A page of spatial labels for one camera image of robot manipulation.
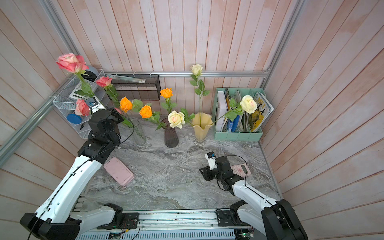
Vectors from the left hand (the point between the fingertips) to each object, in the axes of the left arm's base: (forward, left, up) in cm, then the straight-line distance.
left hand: (109, 109), depth 66 cm
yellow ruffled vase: (+13, -45, -23) cm, 52 cm away
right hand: (-11, -45, -36) cm, 59 cm away
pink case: (-13, +6, -39) cm, 42 cm away
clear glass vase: (+8, -4, -28) cm, 29 cm away
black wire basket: (+40, -8, -19) cm, 45 cm away
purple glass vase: (+7, -24, -35) cm, 43 cm away
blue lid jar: (+3, +24, -10) cm, 26 cm away
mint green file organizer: (+18, -76, -38) cm, 87 cm away
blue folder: (+14, -65, -27) cm, 71 cm away
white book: (+18, -56, -15) cm, 61 cm away
